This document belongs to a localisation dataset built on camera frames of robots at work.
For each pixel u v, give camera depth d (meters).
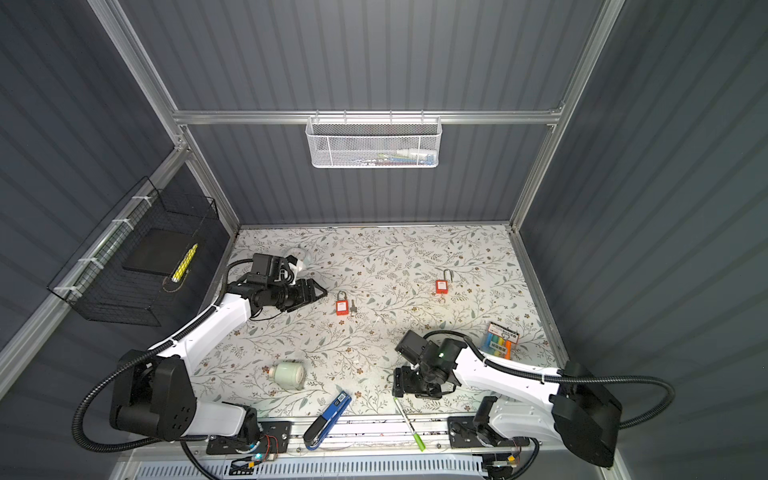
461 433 0.73
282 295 0.72
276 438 0.73
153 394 0.42
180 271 0.72
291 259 0.82
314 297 0.77
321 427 0.72
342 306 0.96
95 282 0.63
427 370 0.61
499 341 0.88
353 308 0.97
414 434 0.74
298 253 1.09
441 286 1.01
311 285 0.78
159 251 0.76
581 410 0.41
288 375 0.76
